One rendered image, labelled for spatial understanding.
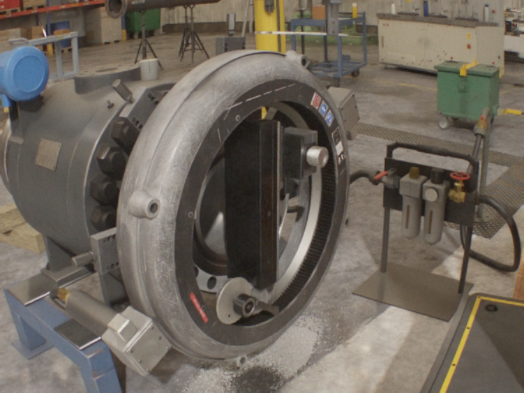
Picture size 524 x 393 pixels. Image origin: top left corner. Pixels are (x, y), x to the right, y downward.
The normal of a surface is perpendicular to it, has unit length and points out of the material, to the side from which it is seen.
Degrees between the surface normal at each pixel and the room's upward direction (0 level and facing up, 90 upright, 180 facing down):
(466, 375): 0
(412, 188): 90
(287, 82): 90
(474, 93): 90
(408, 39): 90
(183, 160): 76
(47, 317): 0
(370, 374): 0
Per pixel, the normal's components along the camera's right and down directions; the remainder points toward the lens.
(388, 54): -0.81, 0.22
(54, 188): -0.61, 0.08
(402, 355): -0.04, -0.94
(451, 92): -0.56, 0.29
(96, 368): 0.79, 0.18
